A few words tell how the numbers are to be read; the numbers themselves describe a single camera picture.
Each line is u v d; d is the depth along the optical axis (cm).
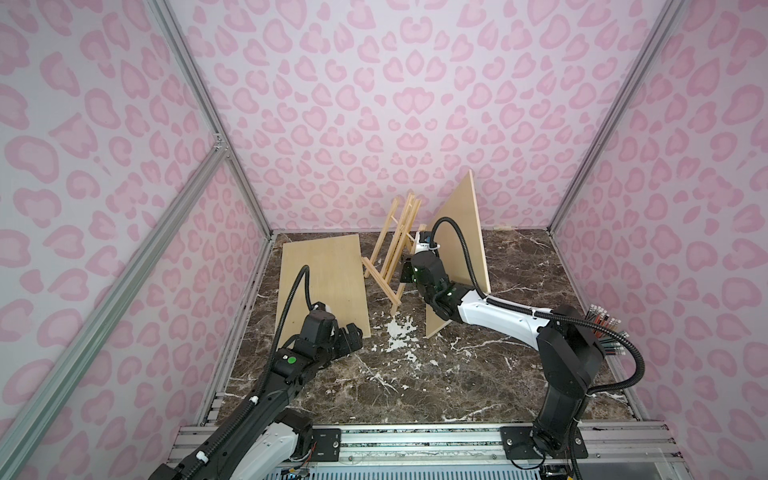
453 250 86
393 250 89
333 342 68
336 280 104
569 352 46
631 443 75
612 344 73
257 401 48
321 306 76
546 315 50
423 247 75
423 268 63
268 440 58
